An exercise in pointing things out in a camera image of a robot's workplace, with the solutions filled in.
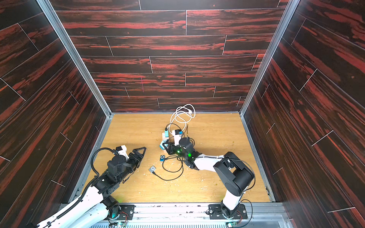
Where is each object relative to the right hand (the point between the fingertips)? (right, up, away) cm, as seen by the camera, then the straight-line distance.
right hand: (166, 142), depth 87 cm
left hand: (-10, -4, -10) cm, 14 cm away
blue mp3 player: (-4, -11, +6) cm, 13 cm away
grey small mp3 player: (-9, -17, +1) cm, 20 cm away
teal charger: (-3, -3, -3) cm, 5 cm away
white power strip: (-3, 0, +14) cm, 15 cm away
